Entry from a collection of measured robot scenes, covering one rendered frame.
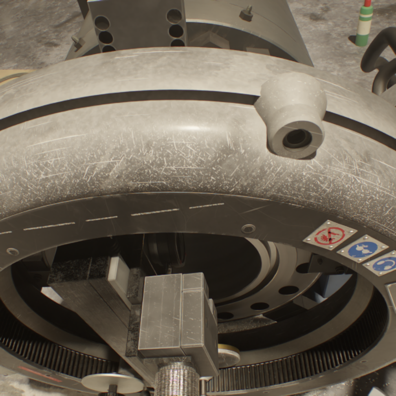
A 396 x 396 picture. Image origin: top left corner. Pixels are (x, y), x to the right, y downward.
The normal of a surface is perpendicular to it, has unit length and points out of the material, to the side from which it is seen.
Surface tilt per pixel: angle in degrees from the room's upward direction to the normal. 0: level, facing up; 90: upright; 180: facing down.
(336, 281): 90
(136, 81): 6
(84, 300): 90
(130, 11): 90
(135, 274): 2
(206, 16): 16
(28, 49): 0
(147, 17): 90
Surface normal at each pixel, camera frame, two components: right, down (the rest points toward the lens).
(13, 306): 0.77, 0.48
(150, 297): -0.21, -0.64
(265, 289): -0.02, 0.76
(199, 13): 0.07, -0.65
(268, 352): -0.50, 0.07
